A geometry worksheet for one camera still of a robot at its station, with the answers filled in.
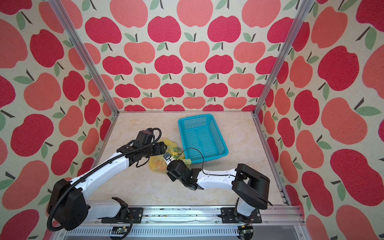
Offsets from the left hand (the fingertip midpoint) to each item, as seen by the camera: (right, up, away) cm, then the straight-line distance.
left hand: (163, 150), depth 84 cm
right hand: (+4, -9, -1) cm, 10 cm away
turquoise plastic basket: (+23, +5, +21) cm, 32 cm away
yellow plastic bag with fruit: (-2, -7, -1) cm, 7 cm away
